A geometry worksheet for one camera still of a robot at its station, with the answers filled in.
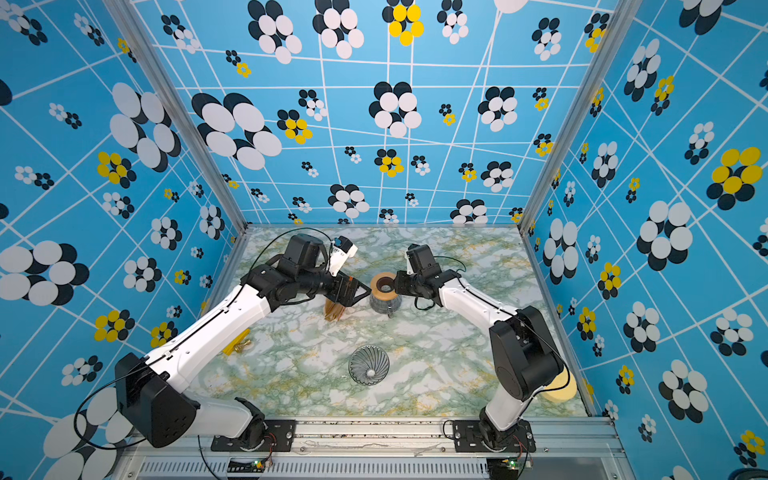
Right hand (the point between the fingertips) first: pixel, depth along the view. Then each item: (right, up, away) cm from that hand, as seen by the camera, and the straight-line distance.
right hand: (398, 283), depth 91 cm
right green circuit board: (+24, -42, -21) cm, 53 cm away
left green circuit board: (-34, -41, -21) cm, 57 cm away
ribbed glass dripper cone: (-8, -22, -9) cm, 25 cm away
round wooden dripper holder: (-5, -1, +2) cm, 5 cm away
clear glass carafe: (-4, -7, +1) cm, 9 cm away
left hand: (-10, +1, -15) cm, 18 cm away
